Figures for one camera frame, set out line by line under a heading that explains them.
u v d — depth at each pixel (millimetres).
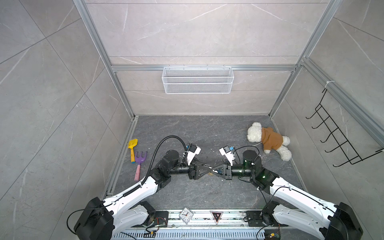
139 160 935
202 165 704
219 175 664
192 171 623
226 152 660
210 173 673
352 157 583
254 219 730
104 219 392
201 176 645
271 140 970
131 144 1009
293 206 498
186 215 732
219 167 667
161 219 729
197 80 1011
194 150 643
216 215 744
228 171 614
